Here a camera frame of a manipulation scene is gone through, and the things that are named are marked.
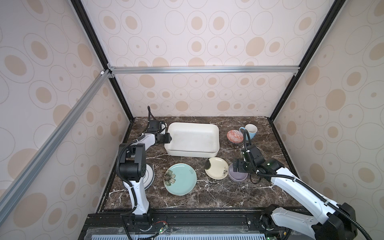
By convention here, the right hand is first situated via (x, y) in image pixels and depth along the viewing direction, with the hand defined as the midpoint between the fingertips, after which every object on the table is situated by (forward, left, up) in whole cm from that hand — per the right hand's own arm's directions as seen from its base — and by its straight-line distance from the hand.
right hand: (240, 164), depth 82 cm
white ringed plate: (-4, +52, -9) cm, 53 cm away
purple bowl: (-4, +2, -7) cm, 8 cm away
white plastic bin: (+25, +27, -11) cm, 38 cm away
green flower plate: (-4, +34, -11) cm, 36 cm away
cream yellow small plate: (+2, +11, -11) cm, 16 cm away
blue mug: (+29, -15, -6) cm, 33 cm away
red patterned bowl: (+27, -3, -10) cm, 28 cm away
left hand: (+24, +40, -3) cm, 47 cm away
